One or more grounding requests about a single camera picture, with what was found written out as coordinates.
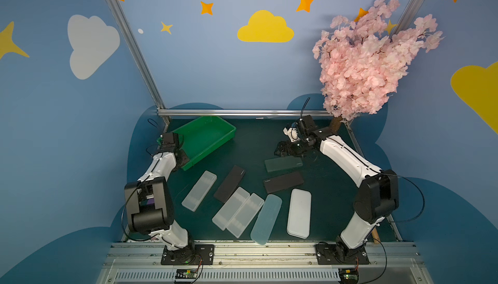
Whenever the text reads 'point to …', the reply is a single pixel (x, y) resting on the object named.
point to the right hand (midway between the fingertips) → (285, 150)
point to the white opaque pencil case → (299, 213)
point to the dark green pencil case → (282, 163)
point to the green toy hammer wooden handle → (375, 235)
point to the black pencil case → (229, 184)
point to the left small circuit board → (186, 273)
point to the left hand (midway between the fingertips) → (177, 160)
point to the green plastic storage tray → (201, 137)
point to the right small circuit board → (348, 275)
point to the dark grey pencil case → (277, 183)
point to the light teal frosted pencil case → (264, 224)
